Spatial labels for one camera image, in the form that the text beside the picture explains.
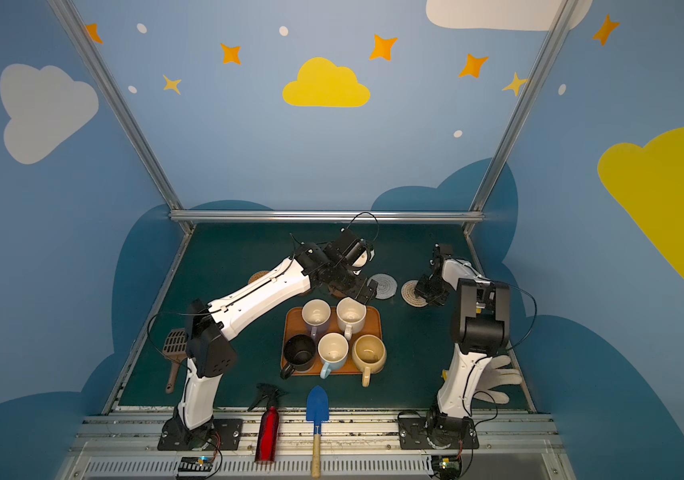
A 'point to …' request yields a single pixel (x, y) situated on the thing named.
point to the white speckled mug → (351, 315)
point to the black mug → (299, 354)
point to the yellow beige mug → (369, 353)
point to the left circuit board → (195, 464)
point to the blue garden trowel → (317, 411)
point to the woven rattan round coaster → (257, 276)
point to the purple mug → (316, 315)
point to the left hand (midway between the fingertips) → (361, 282)
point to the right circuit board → (446, 467)
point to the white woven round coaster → (409, 296)
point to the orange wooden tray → (294, 325)
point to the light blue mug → (332, 349)
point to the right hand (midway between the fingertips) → (425, 294)
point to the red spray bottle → (269, 422)
